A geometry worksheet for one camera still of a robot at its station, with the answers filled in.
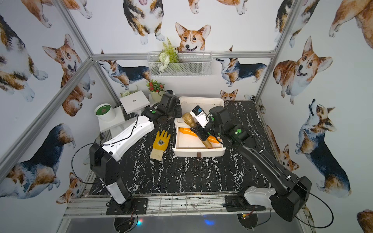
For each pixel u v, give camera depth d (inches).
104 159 17.1
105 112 33.2
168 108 24.6
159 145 37.4
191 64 36.4
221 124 20.4
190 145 31.4
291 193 15.0
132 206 26.7
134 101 36.2
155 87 36.2
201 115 23.5
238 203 26.1
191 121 26.8
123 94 41.5
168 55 32.1
